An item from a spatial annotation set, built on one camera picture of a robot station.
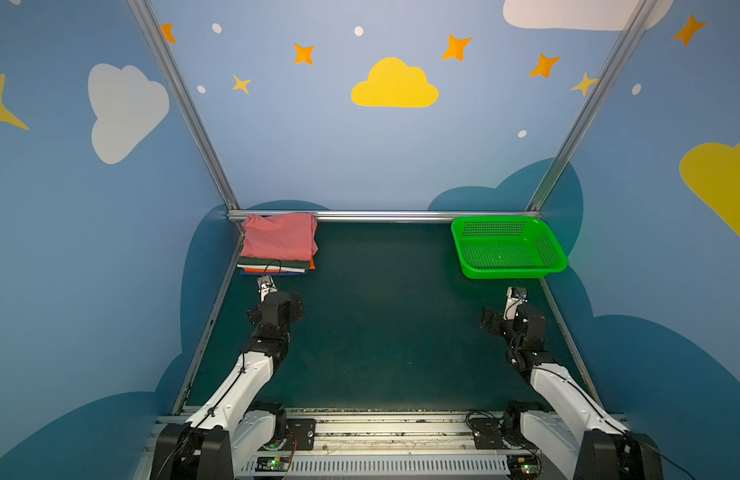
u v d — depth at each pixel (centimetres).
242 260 102
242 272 104
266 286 72
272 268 103
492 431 75
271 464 71
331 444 74
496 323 79
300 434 74
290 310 68
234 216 115
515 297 76
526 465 72
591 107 86
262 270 98
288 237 101
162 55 75
